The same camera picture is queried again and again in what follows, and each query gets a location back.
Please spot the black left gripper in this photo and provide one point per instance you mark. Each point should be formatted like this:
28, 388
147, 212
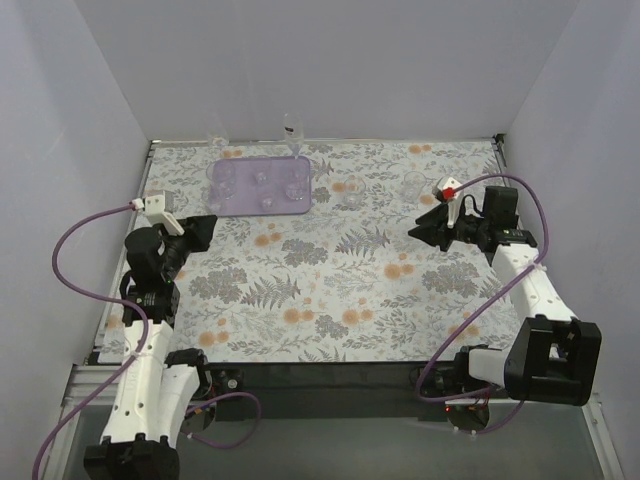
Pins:
189, 235

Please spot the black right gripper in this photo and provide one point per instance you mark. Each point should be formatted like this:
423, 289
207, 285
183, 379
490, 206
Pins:
451, 233

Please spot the clear ribbed tumbler glass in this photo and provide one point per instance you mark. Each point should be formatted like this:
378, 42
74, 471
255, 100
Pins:
221, 172

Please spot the short clear tumbler glass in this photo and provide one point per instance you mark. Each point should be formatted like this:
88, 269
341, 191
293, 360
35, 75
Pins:
354, 191

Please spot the clear stemmed wine glass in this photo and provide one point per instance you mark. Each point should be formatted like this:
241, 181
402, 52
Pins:
216, 135

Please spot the tall clear champagne flute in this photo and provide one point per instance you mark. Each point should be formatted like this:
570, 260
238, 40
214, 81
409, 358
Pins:
293, 133

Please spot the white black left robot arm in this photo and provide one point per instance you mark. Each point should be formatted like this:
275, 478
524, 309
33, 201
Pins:
153, 393

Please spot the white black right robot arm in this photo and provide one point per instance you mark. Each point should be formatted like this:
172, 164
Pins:
554, 355

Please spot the lilac plastic tray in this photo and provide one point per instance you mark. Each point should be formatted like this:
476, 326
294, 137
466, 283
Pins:
245, 203

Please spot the floral patterned table mat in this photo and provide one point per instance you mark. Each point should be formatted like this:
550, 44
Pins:
346, 284

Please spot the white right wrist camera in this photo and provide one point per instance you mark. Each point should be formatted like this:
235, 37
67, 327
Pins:
447, 191

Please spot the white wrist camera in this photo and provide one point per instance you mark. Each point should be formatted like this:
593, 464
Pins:
447, 191
158, 209

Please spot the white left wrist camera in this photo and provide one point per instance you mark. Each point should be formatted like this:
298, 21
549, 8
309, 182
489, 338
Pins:
158, 209

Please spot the aluminium frame rail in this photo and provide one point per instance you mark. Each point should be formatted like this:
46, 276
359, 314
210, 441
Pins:
558, 383

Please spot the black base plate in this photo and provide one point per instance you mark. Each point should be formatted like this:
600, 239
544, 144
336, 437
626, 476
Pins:
326, 390

